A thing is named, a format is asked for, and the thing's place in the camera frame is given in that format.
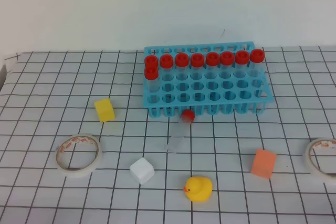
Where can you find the red-capped clear test tube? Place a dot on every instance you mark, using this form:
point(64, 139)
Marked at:
point(180, 130)

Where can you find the red-capped tube front left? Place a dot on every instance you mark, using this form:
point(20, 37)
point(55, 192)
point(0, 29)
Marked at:
point(153, 83)

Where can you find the blue test tube rack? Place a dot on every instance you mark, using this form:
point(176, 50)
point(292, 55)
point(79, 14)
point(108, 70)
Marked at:
point(210, 96)

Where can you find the yellow foam cube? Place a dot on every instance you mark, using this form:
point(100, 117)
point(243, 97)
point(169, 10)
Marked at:
point(104, 110)

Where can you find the white foam cube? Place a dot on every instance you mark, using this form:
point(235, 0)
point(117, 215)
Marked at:
point(142, 170)

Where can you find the yellow rubber duck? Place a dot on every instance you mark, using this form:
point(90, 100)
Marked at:
point(198, 188)

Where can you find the left white tape roll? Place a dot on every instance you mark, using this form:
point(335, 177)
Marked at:
point(78, 156)

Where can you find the white tape roll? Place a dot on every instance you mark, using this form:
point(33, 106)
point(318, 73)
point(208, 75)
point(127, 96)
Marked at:
point(319, 160)
point(78, 156)

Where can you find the orange foam cube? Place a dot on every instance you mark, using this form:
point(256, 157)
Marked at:
point(263, 163)

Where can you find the right white tape roll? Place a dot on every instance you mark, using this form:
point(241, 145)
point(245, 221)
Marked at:
point(319, 160)

